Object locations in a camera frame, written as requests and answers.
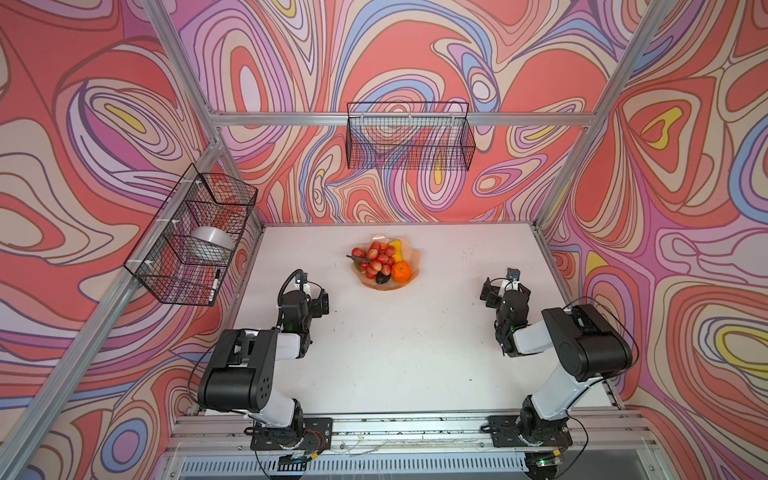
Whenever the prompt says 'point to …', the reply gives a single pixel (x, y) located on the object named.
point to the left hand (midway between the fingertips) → (311, 289)
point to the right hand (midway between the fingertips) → (503, 286)
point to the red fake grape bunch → (378, 259)
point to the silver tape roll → (211, 240)
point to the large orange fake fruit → (401, 272)
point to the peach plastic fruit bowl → (410, 255)
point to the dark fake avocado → (381, 278)
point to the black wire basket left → (183, 252)
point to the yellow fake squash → (398, 256)
